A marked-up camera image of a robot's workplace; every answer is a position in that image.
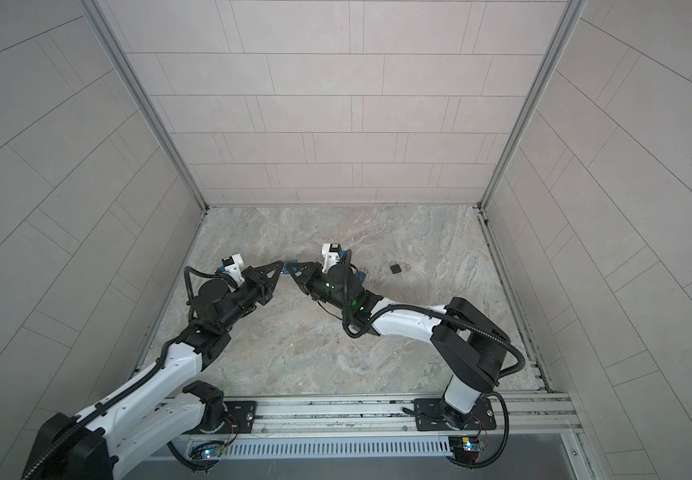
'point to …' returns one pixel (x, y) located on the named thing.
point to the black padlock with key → (395, 268)
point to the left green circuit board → (212, 452)
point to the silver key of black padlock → (407, 267)
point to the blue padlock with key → (286, 271)
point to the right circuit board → (464, 448)
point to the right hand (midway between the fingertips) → (281, 275)
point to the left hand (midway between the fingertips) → (293, 264)
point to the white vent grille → (330, 447)
